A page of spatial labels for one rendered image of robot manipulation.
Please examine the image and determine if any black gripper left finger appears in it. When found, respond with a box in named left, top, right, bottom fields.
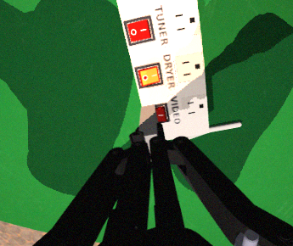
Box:
left=32, top=106, right=151, bottom=246

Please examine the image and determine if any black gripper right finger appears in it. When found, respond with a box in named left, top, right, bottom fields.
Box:
left=147, top=105, right=293, bottom=246

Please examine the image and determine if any white power strip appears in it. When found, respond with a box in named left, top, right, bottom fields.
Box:
left=116, top=0, right=242, bottom=140

